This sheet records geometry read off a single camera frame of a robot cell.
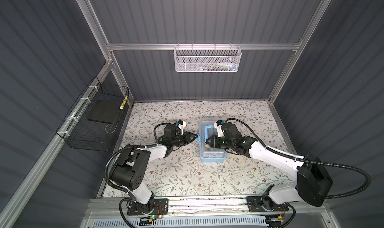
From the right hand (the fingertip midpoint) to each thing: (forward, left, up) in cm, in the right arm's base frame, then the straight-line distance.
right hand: (209, 142), depth 82 cm
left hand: (+5, +6, -3) cm, 9 cm away
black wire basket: (+1, +58, +17) cm, 60 cm away
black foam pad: (+9, +53, +17) cm, 57 cm away
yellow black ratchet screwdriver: (-1, +1, -3) cm, 4 cm away
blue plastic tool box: (-5, -1, -12) cm, 14 cm away
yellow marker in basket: (+16, +47, +16) cm, 52 cm away
